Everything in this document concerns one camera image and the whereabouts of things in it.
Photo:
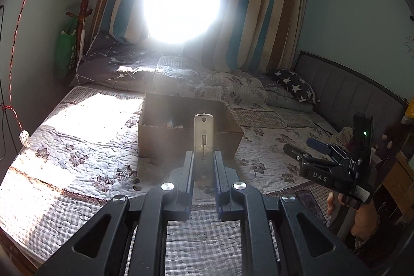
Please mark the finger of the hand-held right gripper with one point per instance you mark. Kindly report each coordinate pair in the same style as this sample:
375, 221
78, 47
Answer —
318, 144
297, 153

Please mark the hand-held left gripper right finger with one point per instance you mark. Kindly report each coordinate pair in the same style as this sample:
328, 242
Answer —
219, 172

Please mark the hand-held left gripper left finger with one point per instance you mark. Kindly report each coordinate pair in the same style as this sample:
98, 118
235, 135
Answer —
189, 172

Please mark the brown cardboard box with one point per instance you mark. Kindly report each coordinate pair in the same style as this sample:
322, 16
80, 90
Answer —
161, 140

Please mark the person's right hand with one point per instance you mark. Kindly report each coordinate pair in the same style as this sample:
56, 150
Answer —
365, 217

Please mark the cream cloth pile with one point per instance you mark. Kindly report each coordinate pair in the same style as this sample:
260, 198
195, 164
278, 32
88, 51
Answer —
344, 135

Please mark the small checked pillow mat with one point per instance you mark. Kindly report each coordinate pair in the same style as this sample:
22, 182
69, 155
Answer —
299, 120

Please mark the smartphone with lit screen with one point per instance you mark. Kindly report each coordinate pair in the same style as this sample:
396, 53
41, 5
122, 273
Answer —
310, 203

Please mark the folded grey blanket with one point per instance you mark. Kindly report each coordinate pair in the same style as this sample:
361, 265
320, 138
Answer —
284, 103

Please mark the large checked pillow mat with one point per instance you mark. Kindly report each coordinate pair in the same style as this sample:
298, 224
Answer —
258, 118

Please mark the grey padded headboard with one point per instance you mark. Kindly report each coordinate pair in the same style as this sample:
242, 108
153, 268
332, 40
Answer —
339, 85

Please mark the navy star pillow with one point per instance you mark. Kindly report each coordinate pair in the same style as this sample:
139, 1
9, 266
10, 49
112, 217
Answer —
292, 83

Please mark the wooden bedside table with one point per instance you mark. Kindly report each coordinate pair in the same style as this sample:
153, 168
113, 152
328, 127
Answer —
401, 185

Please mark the folded floral quilt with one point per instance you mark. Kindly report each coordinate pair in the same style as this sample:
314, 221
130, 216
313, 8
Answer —
220, 85

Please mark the dark star print duvet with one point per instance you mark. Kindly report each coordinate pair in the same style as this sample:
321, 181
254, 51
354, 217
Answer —
106, 65

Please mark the small white adapter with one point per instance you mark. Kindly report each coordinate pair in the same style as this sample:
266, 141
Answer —
24, 137

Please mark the white slender hanging object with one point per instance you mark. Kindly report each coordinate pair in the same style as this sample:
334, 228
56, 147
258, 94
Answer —
81, 40

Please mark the green bag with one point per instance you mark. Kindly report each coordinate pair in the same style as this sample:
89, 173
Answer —
66, 53

